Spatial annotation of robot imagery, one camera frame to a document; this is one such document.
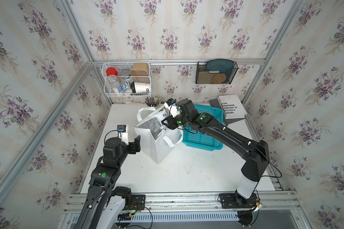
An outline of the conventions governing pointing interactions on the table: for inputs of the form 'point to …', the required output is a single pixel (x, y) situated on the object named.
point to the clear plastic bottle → (113, 84)
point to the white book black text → (232, 107)
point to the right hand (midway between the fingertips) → (166, 119)
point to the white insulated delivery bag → (155, 143)
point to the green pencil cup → (152, 101)
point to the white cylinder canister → (140, 87)
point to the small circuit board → (125, 216)
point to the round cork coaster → (219, 78)
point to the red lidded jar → (111, 71)
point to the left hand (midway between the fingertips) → (134, 137)
